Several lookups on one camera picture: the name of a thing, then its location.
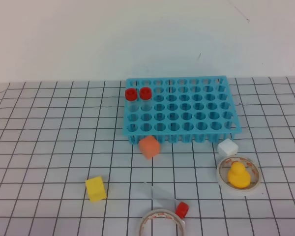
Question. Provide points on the tape roll around duck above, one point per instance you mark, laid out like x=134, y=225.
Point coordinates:
x=253, y=169

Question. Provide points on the grid patterned table mat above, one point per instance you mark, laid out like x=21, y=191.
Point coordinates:
x=56, y=135

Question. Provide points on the white foam cube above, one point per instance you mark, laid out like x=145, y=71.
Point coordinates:
x=227, y=148

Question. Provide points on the red capped clear test tube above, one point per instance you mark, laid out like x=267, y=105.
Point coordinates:
x=163, y=196

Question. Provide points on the blue test tube rack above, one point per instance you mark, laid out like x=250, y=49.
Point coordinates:
x=181, y=109

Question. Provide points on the yellow foam cube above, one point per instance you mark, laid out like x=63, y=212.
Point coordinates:
x=95, y=189

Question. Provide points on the orange foam cube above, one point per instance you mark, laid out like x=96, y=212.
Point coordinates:
x=149, y=147

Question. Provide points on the tape roll at bottom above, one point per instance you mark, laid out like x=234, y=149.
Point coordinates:
x=161, y=213

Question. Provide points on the red capped tube far left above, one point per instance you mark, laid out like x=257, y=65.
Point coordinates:
x=131, y=97

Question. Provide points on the yellow rubber duck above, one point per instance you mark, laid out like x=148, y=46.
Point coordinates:
x=238, y=176

